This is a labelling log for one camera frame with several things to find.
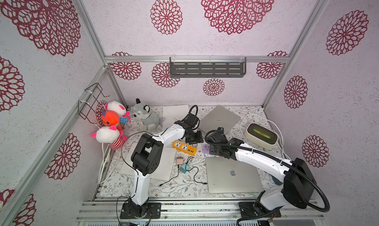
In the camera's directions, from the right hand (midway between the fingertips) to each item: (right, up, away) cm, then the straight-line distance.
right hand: (212, 146), depth 85 cm
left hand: (-6, +2, +8) cm, 10 cm away
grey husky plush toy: (-41, +15, +13) cm, 45 cm away
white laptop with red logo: (-26, +21, +35) cm, 48 cm away
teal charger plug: (-16, -13, 0) cm, 21 cm away
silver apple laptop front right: (+8, -17, 0) cm, 19 cm away
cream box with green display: (+34, +5, +11) cm, 36 cm away
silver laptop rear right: (+10, +18, +31) cm, 37 cm away
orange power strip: (-16, -2, +10) cm, 19 cm away
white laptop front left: (-29, -15, 0) cm, 32 cm away
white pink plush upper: (-60, +24, +10) cm, 65 cm away
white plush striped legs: (-55, +7, -7) cm, 56 cm away
